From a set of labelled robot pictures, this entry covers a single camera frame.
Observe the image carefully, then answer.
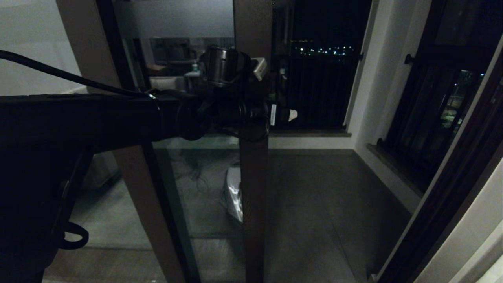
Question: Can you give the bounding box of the brown framed sliding glass door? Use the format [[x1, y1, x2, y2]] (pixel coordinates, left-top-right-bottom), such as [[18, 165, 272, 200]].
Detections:
[[112, 0, 274, 283]]

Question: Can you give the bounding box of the black metal balcony railing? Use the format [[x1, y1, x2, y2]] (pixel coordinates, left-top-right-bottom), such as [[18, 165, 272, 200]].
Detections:
[[273, 49, 360, 129]]

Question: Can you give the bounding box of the silver cylinder of left wrist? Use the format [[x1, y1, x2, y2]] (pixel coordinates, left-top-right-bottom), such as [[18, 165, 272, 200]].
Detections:
[[202, 46, 251, 88]]

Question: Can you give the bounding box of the short stone window sill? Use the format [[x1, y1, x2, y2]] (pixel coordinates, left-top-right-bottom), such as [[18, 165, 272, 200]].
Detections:
[[367, 142, 427, 197]]

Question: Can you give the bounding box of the brown framed fixed glass panel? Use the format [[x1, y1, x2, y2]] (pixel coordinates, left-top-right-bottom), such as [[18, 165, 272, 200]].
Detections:
[[0, 0, 185, 283]]

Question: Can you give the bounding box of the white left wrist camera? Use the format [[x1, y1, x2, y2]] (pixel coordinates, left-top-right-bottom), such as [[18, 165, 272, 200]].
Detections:
[[251, 57, 269, 81]]

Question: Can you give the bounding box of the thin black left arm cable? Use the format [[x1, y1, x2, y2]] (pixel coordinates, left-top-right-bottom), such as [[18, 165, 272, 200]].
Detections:
[[0, 50, 160, 99]]

